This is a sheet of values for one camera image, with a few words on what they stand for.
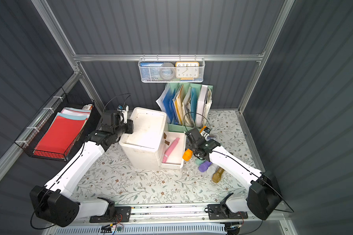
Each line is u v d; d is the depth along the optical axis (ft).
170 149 3.10
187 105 3.07
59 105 2.51
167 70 2.86
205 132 2.41
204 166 2.84
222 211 2.19
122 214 2.40
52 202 1.25
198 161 2.91
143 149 2.31
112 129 1.90
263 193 1.32
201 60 2.92
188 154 2.64
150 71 2.76
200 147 1.91
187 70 2.91
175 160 2.99
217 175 2.73
